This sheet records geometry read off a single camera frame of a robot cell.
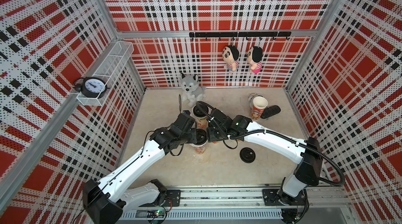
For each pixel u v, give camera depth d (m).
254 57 0.93
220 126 0.56
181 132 0.56
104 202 0.37
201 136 0.76
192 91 1.02
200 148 0.79
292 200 0.63
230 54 0.91
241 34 0.89
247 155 0.86
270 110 1.04
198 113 0.86
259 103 0.97
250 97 1.08
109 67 0.80
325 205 0.72
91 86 0.64
